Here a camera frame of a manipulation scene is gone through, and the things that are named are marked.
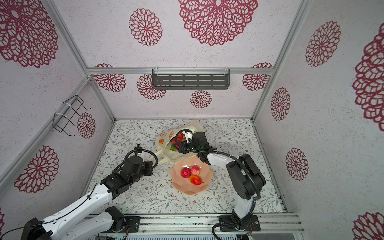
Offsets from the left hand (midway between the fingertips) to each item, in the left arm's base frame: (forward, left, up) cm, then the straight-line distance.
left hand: (153, 164), depth 81 cm
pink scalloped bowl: (-7, -16, -12) cm, 21 cm away
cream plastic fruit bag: (+15, -4, -2) cm, 15 cm away
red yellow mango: (-6, -23, -9) cm, 26 cm away
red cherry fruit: (+16, -14, +1) cm, 21 cm away
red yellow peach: (0, -23, -8) cm, 24 cm away
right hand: (+12, -11, +2) cm, 17 cm away
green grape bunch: (+17, -8, -11) cm, 21 cm away
